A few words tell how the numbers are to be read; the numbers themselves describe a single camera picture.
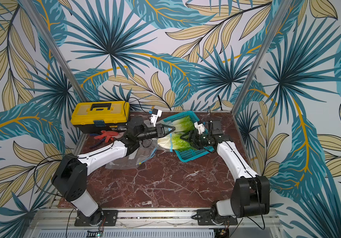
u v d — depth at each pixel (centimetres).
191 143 76
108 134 100
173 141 78
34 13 70
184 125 100
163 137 71
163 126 70
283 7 69
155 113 71
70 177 44
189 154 97
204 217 73
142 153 95
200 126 78
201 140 71
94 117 92
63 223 73
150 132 69
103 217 72
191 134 73
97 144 100
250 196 42
